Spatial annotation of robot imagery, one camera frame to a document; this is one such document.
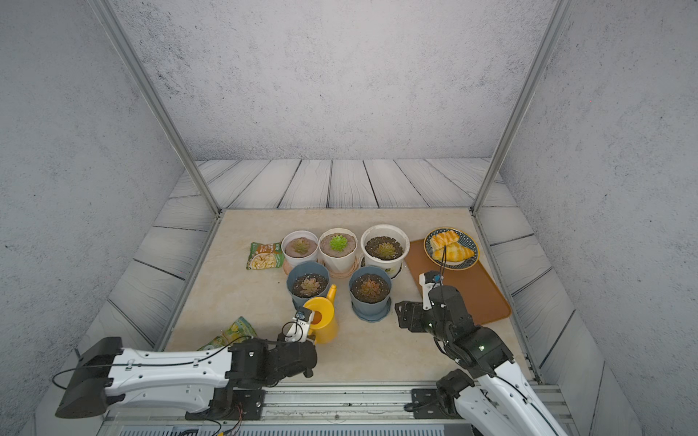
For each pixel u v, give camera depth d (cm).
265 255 104
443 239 104
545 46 76
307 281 89
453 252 99
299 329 65
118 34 73
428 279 66
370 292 85
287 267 102
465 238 108
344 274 99
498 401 46
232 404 65
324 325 74
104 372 46
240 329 85
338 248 94
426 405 69
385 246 94
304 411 73
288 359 55
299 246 95
